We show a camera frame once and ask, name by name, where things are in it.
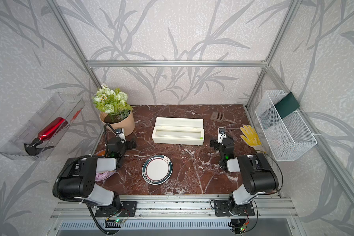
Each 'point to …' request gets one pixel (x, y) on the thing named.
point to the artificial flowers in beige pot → (113, 109)
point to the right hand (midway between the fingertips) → (220, 134)
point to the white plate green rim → (157, 169)
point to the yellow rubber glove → (250, 136)
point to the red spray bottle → (31, 147)
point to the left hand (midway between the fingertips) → (127, 136)
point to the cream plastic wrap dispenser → (179, 131)
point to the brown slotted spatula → (220, 116)
